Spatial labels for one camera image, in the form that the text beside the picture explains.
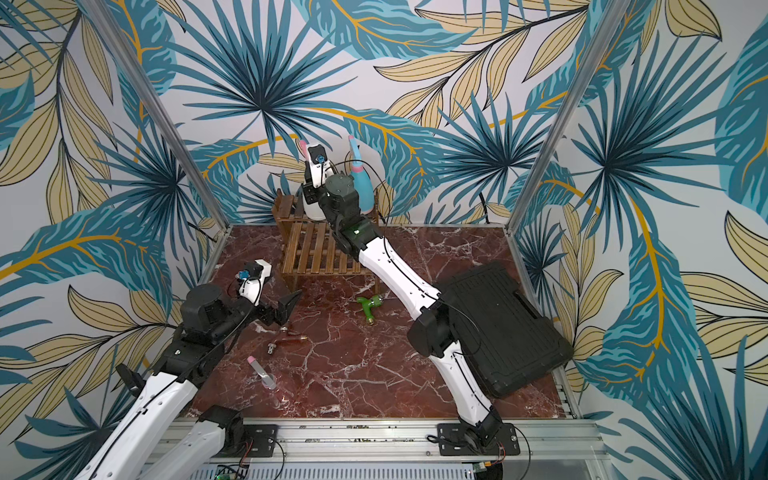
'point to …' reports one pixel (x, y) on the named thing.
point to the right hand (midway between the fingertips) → (274, 176)
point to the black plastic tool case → (501, 332)
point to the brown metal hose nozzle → (287, 343)
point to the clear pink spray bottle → (268, 381)
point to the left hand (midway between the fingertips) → (284, 286)
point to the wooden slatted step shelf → (308, 247)
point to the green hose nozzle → (375, 301)
